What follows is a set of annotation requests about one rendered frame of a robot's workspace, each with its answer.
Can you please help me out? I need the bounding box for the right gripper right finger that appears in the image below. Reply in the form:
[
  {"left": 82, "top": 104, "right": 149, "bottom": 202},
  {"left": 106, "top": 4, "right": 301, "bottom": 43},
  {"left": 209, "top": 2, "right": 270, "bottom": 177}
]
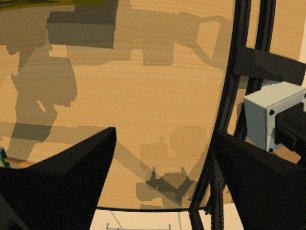
[{"left": 211, "top": 130, "right": 306, "bottom": 230}]

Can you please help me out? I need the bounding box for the hammer with green head and wooden handle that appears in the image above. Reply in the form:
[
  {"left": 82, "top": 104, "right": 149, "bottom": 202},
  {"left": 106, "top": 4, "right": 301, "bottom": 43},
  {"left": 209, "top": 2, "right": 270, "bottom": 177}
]
[{"left": 0, "top": 147, "right": 35, "bottom": 168}]

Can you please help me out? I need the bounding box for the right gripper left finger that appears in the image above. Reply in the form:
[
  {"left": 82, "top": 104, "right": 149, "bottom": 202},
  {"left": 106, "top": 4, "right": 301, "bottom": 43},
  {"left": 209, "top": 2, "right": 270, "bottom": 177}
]
[{"left": 0, "top": 127, "right": 117, "bottom": 230}]

